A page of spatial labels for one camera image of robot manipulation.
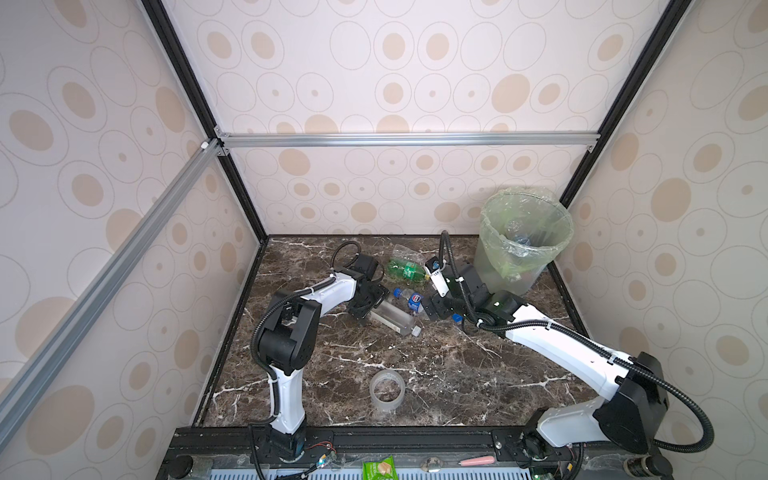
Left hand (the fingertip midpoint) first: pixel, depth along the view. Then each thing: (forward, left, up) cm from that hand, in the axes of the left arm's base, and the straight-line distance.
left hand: (392, 299), depth 95 cm
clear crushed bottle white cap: (+22, -6, -4) cm, 24 cm away
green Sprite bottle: (+12, -5, -1) cm, 13 cm away
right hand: (-5, -13, +14) cm, 19 cm away
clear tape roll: (-26, +1, -6) cm, 27 cm away
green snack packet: (-45, +3, -2) cm, 45 cm away
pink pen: (-43, -21, -4) cm, 48 cm away
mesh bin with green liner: (+22, -43, +10) cm, 49 cm away
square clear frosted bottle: (-5, -1, -3) cm, 6 cm away
